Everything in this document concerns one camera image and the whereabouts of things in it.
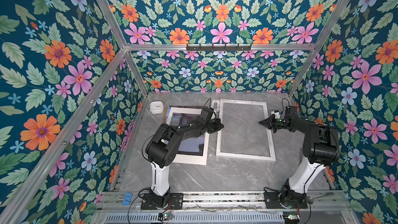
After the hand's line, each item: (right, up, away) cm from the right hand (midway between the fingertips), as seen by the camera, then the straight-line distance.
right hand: (260, 121), depth 95 cm
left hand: (-21, 0, -4) cm, 21 cm away
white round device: (-70, +8, +12) cm, 71 cm away
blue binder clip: (-72, -37, -20) cm, 83 cm away
